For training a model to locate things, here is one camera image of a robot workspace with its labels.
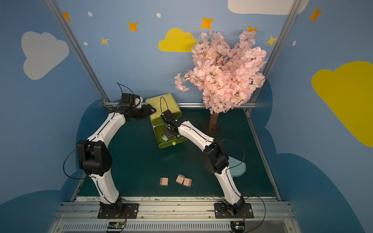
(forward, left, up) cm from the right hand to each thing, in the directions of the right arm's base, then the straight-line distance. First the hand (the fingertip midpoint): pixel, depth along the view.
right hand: (173, 130), depth 94 cm
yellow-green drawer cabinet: (+17, +9, +8) cm, 21 cm away
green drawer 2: (0, +9, -2) cm, 9 cm away
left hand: (+8, +14, +10) cm, 19 cm away
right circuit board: (-48, -38, -15) cm, 64 cm away
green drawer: (+2, +10, +7) cm, 12 cm away
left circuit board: (-52, +23, -13) cm, 58 cm away
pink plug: (-30, +2, -9) cm, 32 cm away
